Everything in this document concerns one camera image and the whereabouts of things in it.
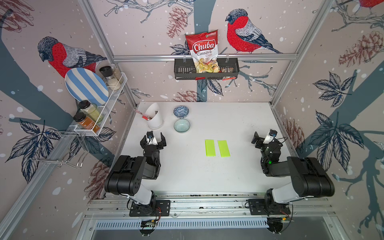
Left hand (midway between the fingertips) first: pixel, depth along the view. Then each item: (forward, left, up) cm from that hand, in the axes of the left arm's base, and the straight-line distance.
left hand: (155, 131), depth 89 cm
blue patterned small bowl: (+26, -13, -11) cm, 31 cm away
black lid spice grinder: (+18, +23, +23) cm, 37 cm away
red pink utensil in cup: (+14, +11, -2) cm, 18 cm away
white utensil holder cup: (+18, +6, -2) cm, 19 cm away
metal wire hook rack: (-20, +32, +16) cm, 41 cm away
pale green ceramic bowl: (+11, -14, -10) cm, 21 cm away
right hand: (+1, -66, -2) cm, 66 cm away
